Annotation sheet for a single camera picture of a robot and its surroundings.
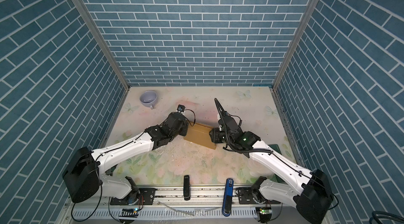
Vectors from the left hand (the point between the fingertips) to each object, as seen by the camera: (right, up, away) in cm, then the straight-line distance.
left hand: (186, 123), depth 85 cm
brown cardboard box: (+8, -5, -5) cm, 11 cm away
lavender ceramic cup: (-31, +14, +26) cm, 42 cm away
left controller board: (-25, -40, -12) cm, 49 cm away
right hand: (+13, -3, -6) cm, 15 cm away
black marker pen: (+2, -30, -14) cm, 33 cm away
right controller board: (+39, -41, -11) cm, 58 cm away
